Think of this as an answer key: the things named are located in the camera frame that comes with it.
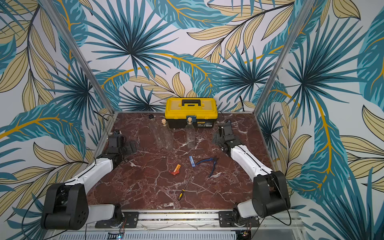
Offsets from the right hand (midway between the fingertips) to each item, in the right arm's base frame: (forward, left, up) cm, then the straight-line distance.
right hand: (225, 136), depth 89 cm
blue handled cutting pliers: (-8, +10, -13) cm, 18 cm away
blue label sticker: (-9, +20, -14) cm, 26 cm away
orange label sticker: (-13, +29, -14) cm, 35 cm away
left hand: (-3, +60, -4) cm, 60 cm away
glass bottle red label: (+16, +21, -16) cm, 31 cm away
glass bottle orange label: (+1, +36, -2) cm, 36 cm away
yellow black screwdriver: (-27, +26, -13) cm, 40 cm away
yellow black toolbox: (+19, +12, +3) cm, 22 cm away
